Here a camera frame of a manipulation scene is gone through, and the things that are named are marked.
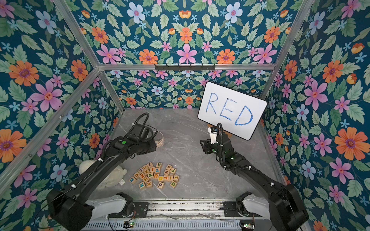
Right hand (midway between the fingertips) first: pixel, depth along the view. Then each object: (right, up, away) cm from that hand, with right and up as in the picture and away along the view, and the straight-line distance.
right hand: (206, 138), depth 82 cm
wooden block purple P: (-26, -27, -2) cm, 37 cm away
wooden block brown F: (-23, -19, +4) cm, 30 cm away
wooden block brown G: (-24, -21, +2) cm, 31 cm away
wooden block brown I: (-21, -23, 0) cm, 32 cm away
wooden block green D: (-19, -26, -2) cm, 32 cm away
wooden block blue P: (-30, -20, +3) cm, 36 cm away
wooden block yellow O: (-27, -24, 0) cm, 36 cm away
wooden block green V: (-29, -17, +6) cm, 35 cm away
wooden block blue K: (-36, -27, -3) cm, 45 cm away
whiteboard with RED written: (+22, +15, +9) cm, 28 cm away
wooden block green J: (-20, -20, +2) cm, 29 cm away
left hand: (-28, -4, -3) cm, 28 cm away
